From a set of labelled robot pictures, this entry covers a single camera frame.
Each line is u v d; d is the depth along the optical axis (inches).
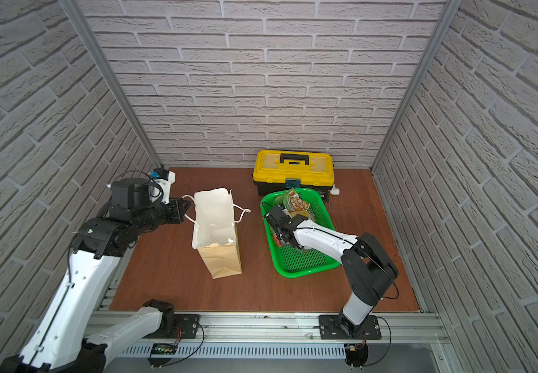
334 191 41.9
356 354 27.8
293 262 34.4
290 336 28.6
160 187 20.2
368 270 17.8
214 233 36.2
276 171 37.9
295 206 38.6
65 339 14.3
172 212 22.6
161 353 28.2
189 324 29.1
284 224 26.0
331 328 28.7
